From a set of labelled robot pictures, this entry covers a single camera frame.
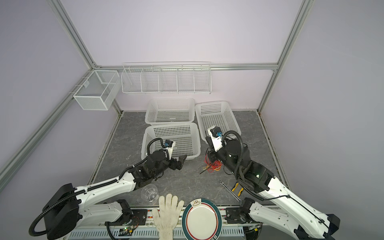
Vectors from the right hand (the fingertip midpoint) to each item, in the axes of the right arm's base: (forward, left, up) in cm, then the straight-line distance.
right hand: (208, 139), depth 64 cm
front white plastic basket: (+25, +14, -33) cm, 43 cm away
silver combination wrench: (-13, -14, -34) cm, 39 cm away
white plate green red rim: (-25, +3, -33) cm, 41 cm away
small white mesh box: (+46, +73, -9) cm, 86 cm away
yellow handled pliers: (-11, -19, -32) cm, 39 cm away
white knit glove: (-25, +20, -34) cm, 47 cm away
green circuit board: (-30, +40, -35) cm, 61 cm away
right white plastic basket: (+45, -5, -32) cm, 55 cm away
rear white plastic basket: (+50, +28, -32) cm, 66 cm away
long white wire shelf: (+50, +23, -2) cm, 56 cm away
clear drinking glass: (-13, +31, -32) cm, 47 cm away
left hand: (+3, +15, -19) cm, 24 cm away
